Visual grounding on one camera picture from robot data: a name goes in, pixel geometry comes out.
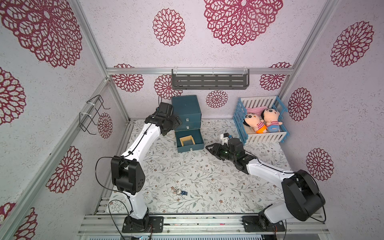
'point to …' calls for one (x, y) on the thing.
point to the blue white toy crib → (255, 105)
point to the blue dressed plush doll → (271, 117)
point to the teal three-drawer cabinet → (188, 108)
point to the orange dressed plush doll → (253, 121)
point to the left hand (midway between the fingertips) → (175, 124)
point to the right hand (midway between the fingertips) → (209, 148)
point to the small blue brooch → (183, 192)
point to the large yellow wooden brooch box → (187, 140)
